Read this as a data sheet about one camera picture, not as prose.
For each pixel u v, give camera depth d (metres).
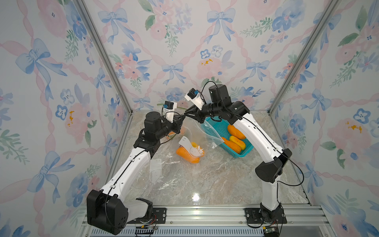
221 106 0.56
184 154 0.85
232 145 0.93
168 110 0.61
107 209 0.38
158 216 0.74
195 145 0.79
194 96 0.59
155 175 0.88
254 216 0.73
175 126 0.65
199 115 0.62
